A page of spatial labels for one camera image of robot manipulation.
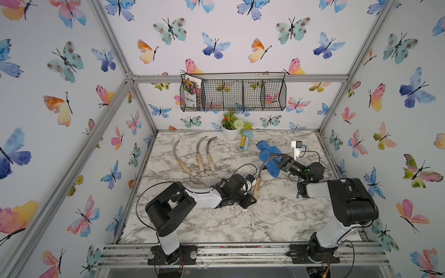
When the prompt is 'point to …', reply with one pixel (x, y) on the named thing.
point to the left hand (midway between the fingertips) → (256, 199)
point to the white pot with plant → (231, 126)
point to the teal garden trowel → (247, 133)
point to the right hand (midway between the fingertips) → (271, 156)
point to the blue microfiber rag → (272, 165)
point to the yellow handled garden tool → (243, 142)
